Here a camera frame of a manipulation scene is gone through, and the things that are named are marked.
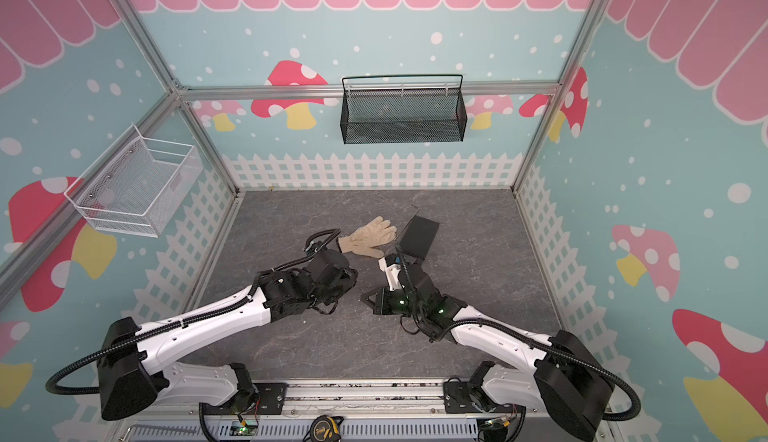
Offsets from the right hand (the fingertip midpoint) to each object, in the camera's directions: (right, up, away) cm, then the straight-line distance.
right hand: (359, 298), depth 76 cm
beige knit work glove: (-1, +13, +30) cm, 32 cm away
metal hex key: (+14, +19, +34) cm, 42 cm away
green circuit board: (-27, -31, -3) cm, 41 cm away
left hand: (-1, +4, +2) cm, 5 cm away
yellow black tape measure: (-7, -28, -7) cm, 30 cm away
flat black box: (+18, +14, +31) cm, 38 cm away
